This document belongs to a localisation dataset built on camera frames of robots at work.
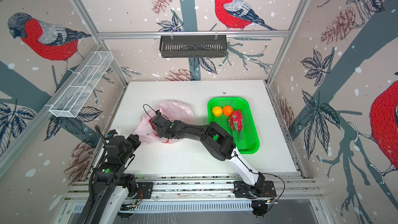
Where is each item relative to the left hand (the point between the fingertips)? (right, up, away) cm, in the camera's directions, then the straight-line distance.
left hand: (137, 134), depth 79 cm
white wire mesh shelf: (-28, +18, -8) cm, 34 cm away
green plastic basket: (+61, -7, +7) cm, 62 cm away
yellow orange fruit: (+43, +10, +18) cm, 48 cm away
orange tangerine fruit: (+50, +11, +18) cm, 54 cm away
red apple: (+5, +6, +6) cm, 10 cm away
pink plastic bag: (+3, 0, +3) cm, 4 cm away
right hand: (+8, -1, +15) cm, 17 cm away
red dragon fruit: (+54, +5, +11) cm, 55 cm away
